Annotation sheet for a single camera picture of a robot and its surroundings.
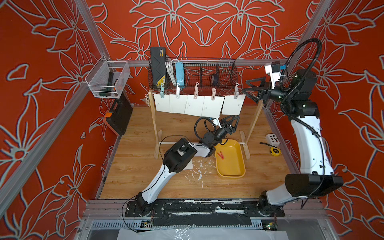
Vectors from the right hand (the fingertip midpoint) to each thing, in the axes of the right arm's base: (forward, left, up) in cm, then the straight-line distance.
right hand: (243, 87), depth 59 cm
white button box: (+5, -30, -45) cm, 55 cm away
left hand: (+3, -3, -21) cm, 22 cm away
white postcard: (-13, +23, -49) cm, 55 cm away
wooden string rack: (+1, -13, -44) cm, 46 cm away
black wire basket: (+38, +13, -18) cm, 44 cm away
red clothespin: (-6, +3, -49) cm, 49 cm away
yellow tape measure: (-3, -31, -47) cm, 57 cm away
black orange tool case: (+15, +70, -34) cm, 79 cm away
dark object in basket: (+31, +7, -17) cm, 36 cm away
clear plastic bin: (+26, +73, -14) cm, 78 cm away
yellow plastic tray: (-9, -2, -49) cm, 50 cm away
